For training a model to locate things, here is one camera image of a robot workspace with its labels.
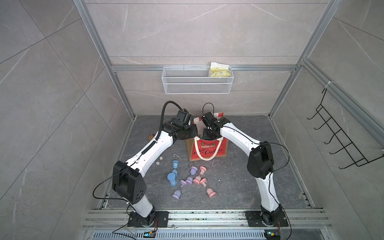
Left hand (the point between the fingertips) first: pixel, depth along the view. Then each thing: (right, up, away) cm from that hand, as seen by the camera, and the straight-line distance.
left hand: (199, 129), depth 81 cm
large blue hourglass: (-15, -25, -4) cm, 30 cm away
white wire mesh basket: (-2, +34, +19) cm, 39 cm away
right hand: (+6, -5, +13) cm, 15 cm away
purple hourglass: (-12, -35, -3) cm, 37 cm away
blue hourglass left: (-15, -21, +10) cm, 27 cm away
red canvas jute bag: (+1, -12, +11) cm, 17 cm away
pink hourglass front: (+6, -34, -2) cm, 35 cm away
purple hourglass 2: (-3, -24, +7) cm, 26 cm away
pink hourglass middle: (+2, -24, +7) cm, 25 cm away
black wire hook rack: (+65, -11, -21) cm, 69 cm away
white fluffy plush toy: (-26, -21, +11) cm, 36 cm away
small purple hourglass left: (-9, -31, +2) cm, 32 cm away
